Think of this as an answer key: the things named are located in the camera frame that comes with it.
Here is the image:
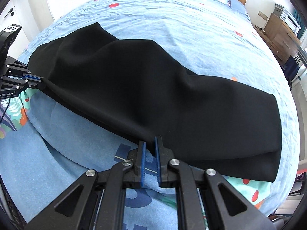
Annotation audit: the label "black camera box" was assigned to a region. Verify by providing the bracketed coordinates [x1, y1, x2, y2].
[0, 24, 22, 64]

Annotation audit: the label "blue patterned duvet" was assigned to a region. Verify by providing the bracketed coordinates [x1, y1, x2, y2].
[1, 0, 306, 229]

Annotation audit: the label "black pants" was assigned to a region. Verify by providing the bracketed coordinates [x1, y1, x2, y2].
[28, 23, 282, 182]

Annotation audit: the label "white printer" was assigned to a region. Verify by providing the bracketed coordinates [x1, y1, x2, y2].
[273, 4, 301, 35]

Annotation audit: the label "black cable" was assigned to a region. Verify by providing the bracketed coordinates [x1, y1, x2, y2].
[0, 96, 12, 125]

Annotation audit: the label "black tote bag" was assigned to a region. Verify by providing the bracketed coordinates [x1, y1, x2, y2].
[281, 56, 300, 89]

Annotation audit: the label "wall socket plate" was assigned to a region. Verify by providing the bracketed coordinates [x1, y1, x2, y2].
[258, 11, 267, 20]

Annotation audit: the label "white door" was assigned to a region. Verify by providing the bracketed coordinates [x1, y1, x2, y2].
[1, 0, 37, 59]

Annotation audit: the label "wooden dresser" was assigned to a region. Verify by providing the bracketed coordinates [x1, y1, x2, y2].
[264, 13, 300, 66]

